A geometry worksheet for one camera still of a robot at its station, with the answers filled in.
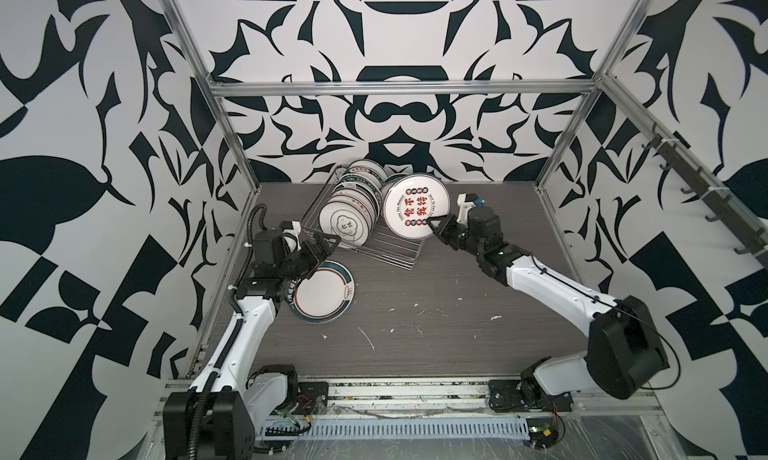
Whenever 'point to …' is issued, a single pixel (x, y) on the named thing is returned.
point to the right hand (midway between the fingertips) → (427, 217)
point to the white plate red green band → (326, 296)
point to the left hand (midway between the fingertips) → (333, 241)
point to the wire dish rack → (369, 216)
